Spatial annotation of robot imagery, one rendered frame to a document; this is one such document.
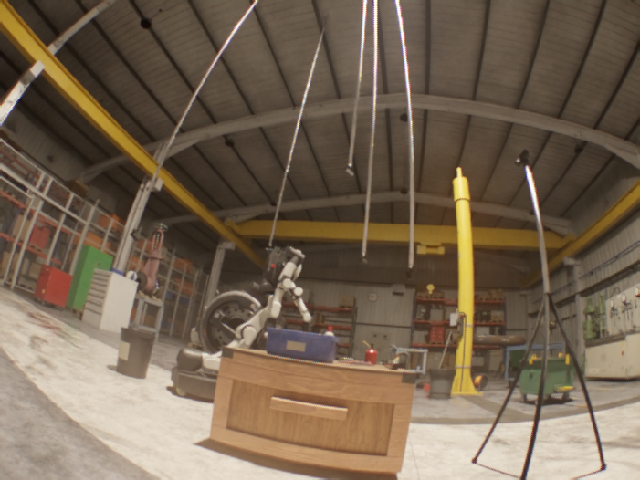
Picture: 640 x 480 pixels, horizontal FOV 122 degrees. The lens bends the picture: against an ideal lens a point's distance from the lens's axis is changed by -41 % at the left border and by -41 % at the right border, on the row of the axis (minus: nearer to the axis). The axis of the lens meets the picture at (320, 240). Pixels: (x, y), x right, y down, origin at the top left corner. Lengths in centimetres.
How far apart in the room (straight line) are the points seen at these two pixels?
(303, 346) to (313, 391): 21
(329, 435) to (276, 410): 24
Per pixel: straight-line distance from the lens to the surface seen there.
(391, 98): 1006
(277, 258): 262
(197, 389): 224
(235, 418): 135
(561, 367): 388
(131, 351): 253
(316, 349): 128
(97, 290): 659
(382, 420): 125
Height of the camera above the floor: 51
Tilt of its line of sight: 21 degrees up
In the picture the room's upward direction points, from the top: 8 degrees clockwise
